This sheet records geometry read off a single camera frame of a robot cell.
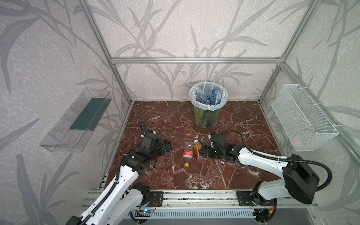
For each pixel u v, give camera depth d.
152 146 0.58
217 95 0.89
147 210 0.71
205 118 0.93
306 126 0.63
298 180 0.42
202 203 0.73
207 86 0.96
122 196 0.47
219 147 0.66
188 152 0.86
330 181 0.43
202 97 0.96
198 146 0.89
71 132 0.64
